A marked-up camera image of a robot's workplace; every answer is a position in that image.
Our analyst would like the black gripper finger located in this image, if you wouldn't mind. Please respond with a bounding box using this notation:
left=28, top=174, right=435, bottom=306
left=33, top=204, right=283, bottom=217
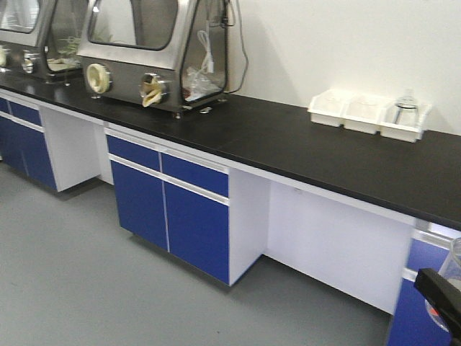
left=413, top=268, right=461, bottom=336

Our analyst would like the clear glass beaker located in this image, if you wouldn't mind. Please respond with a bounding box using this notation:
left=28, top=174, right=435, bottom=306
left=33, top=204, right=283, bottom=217
left=424, top=236, right=461, bottom=333

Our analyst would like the white plastic bin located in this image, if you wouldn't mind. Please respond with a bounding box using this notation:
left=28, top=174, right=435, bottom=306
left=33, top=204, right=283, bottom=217
left=341, top=95, right=390, bottom=136
left=308, top=89, right=349, bottom=128
left=379, top=102, right=433, bottom=143

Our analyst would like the clear glass flask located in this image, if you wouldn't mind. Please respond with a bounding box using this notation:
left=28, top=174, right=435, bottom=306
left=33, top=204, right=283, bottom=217
left=390, top=88, right=421, bottom=129

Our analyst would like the clear plastic bag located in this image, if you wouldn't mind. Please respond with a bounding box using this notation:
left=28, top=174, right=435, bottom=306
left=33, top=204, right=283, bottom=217
left=183, top=66, right=221, bottom=104

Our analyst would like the cream rubber glove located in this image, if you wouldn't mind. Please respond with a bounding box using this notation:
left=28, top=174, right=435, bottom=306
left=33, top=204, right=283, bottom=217
left=86, top=63, right=112, bottom=97
left=140, top=74, right=164, bottom=107

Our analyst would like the large steel glove box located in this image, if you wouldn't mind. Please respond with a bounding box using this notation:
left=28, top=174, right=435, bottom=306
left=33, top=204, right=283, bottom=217
left=76, top=0, right=231, bottom=118

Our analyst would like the black power cable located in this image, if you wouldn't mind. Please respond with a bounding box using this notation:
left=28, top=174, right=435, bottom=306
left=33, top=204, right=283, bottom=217
left=218, top=0, right=250, bottom=95

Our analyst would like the white cable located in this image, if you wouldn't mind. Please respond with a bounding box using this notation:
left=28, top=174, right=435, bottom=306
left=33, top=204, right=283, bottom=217
left=197, top=30, right=217, bottom=74

